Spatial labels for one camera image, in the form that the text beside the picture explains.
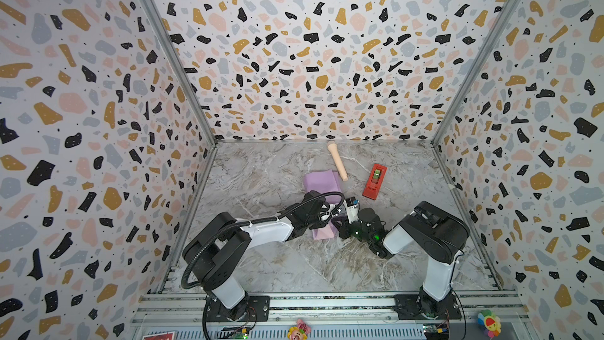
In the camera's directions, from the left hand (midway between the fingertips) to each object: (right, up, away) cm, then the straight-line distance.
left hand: (323, 202), depth 90 cm
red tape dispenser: (+23, +8, +11) cm, 26 cm away
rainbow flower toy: (+50, -33, -19) cm, 63 cm away
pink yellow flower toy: (-7, -34, -22) cm, 41 cm away
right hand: (+2, -6, +2) cm, 7 cm away
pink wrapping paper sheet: (+1, +7, +8) cm, 11 cm away
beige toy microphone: (+6, +21, +27) cm, 35 cm away
